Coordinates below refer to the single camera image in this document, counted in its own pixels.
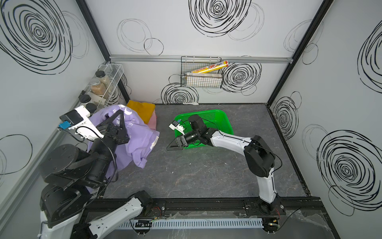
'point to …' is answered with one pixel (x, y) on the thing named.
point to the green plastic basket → (212, 118)
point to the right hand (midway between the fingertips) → (169, 148)
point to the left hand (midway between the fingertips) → (123, 111)
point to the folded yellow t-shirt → (145, 109)
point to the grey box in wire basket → (201, 80)
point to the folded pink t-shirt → (152, 123)
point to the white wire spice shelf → (114, 71)
